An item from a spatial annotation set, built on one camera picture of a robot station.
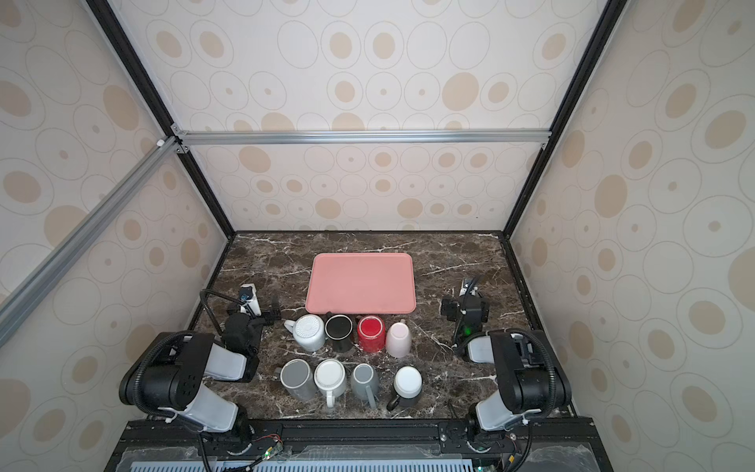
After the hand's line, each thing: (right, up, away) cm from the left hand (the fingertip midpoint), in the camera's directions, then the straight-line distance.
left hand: (267, 290), depth 89 cm
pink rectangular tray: (+28, +1, +17) cm, 32 cm away
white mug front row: (+21, -22, -12) cm, 33 cm away
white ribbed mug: (+14, -11, -6) cm, 19 cm away
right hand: (+66, -3, +4) cm, 66 cm away
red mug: (+32, -12, -6) cm, 35 cm away
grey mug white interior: (+31, -22, -15) cm, 41 cm away
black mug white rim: (+22, -10, -5) cm, 25 cm away
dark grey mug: (+14, -20, -17) cm, 30 cm away
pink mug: (+40, -13, -8) cm, 42 cm away
